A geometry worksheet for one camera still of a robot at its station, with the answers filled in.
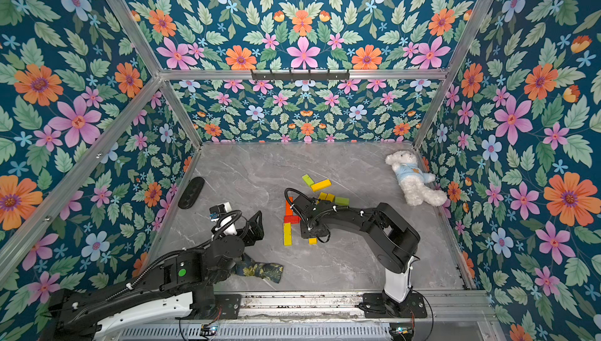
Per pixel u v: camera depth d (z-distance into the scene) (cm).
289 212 96
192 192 99
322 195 99
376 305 74
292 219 93
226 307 74
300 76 93
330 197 99
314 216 64
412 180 96
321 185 104
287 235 89
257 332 70
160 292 47
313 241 87
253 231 63
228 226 49
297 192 82
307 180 104
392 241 48
